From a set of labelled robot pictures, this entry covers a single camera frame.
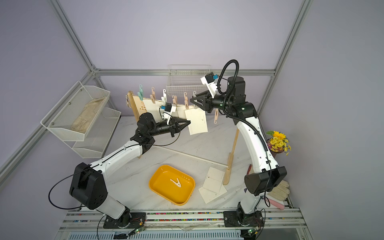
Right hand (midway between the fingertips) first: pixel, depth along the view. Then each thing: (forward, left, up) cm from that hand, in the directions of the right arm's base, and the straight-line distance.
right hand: (194, 101), depth 65 cm
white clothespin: (-21, +10, -42) cm, 49 cm away
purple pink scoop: (-33, -43, -44) cm, 70 cm away
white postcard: (-19, -11, -44) cm, 49 cm away
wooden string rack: (+5, +28, -9) cm, 30 cm away
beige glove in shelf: (+2, +58, -13) cm, 60 cm away
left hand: (-4, +3, -10) cm, 11 cm away
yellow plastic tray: (-21, +14, -43) cm, 50 cm away
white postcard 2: (-27, -7, -45) cm, 53 cm away
